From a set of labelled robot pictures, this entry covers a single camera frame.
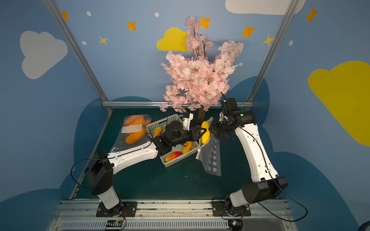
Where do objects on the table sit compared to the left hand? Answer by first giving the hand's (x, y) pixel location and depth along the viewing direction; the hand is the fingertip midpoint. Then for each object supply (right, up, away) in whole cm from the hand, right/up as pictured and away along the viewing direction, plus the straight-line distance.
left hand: (206, 128), depth 73 cm
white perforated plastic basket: (-34, +2, +31) cm, 46 cm away
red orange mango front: (-19, -18, +16) cm, 30 cm away
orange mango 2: (-47, -7, +25) cm, 54 cm away
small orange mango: (-31, -3, +31) cm, 44 cm away
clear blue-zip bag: (-54, -11, +20) cm, 59 cm away
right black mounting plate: (+10, -43, +2) cm, 44 cm away
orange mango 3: (-42, +4, +29) cm, 51 cm away
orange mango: (-50, +6, +32) cm, 60 cm away
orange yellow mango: (-9, -14, +20) cm, 26 cm away
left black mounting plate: (-43, -42, +1) cm, 61 cm away
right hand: (+3, -1, +1) cm, 3 cm away
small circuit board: (-48, -49, 0) cm, 69 cm away
